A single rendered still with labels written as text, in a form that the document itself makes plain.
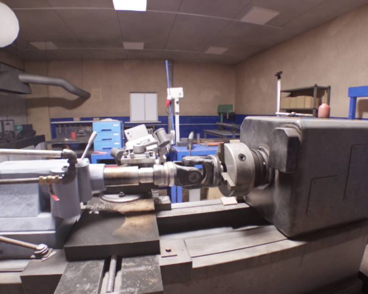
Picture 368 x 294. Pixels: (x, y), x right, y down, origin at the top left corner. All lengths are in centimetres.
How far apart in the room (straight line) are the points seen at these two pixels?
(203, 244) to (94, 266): 41
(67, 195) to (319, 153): 95
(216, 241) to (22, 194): 78
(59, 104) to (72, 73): 125
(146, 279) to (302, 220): 65
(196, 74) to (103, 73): 354
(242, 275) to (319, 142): 60
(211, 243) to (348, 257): 77
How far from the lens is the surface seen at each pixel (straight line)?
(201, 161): 86
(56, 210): 85
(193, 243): 87
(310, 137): 86
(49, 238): 88
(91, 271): 74
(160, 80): 803
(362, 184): 119
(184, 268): 75
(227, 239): 91
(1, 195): 97
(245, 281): 96
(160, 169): 84
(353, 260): 141
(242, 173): 85
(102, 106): 802
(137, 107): 818
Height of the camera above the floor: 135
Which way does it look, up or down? 9 degrees down
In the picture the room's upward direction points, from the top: straight up
